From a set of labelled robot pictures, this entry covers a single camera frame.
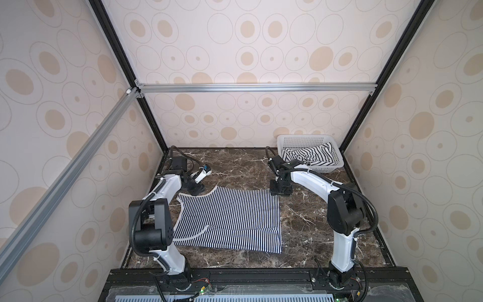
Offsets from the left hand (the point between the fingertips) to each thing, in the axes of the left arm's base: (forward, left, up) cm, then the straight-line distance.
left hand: (203, 181), depth 93 cm
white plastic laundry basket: (+33, -51, -3) cm, 61 cm away
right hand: (-4, -39, -4) cm, 39 cm away
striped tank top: (+24, -66, -6) cm, 71 cm away
